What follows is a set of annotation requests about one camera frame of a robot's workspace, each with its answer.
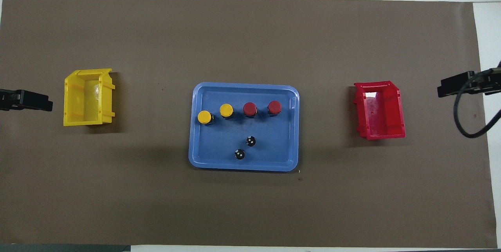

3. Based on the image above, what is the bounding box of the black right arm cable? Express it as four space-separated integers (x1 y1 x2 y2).
453 69 501 139

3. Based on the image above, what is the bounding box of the red push button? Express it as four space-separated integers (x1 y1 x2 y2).
243 102 258 119
267 100 282 118

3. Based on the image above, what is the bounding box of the brown paper table mat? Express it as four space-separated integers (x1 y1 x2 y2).
0 0 497 248

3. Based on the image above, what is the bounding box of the yellow plastic bin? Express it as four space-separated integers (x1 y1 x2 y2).
63 68 116 127

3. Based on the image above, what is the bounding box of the blue plastic tray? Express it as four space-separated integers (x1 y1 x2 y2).
188 82 300 172

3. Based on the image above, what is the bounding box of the red plastic bin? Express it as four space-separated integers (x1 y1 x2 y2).
353 81 406 141

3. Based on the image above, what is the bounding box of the yellow push button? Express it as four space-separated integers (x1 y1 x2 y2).
219 103 235 120
197 110 215 126

